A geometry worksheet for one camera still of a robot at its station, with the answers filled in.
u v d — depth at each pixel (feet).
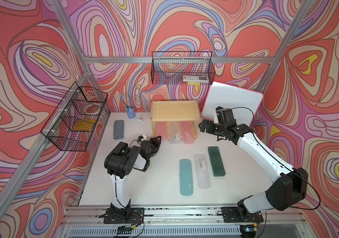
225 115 1.99
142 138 3.02
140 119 3.68
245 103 3.24
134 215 2.40
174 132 3.34
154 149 2.90
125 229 2.31
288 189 1.33
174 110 3.05
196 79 2.97
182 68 3.16
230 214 2.38
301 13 2.33
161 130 3.35
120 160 1.77
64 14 2.32
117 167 1.77
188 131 3.34
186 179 2.77
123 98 3.77
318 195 2.10
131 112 3.66
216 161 3.00
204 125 2.41
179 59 2.90
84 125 2.36
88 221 2.43
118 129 3.48
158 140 3.09
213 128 2.36
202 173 2.91
